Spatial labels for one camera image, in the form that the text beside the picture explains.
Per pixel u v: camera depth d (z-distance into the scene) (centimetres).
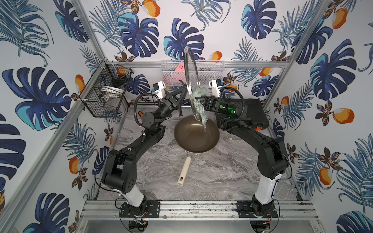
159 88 62
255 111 121
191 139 101
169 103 59
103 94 84
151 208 75
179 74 95
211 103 63
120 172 45
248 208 74
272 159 49
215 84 63
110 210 76
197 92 61
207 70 98
